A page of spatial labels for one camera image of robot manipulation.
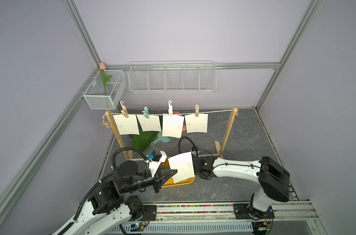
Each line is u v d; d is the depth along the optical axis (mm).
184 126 643
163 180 542
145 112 597
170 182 565
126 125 643
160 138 1021
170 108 595
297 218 725
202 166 620
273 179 437
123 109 585
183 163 560
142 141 959
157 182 490
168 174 568
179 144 655
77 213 424
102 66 896
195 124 653
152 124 646
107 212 456
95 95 791
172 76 997
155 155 484
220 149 904
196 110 571
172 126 643
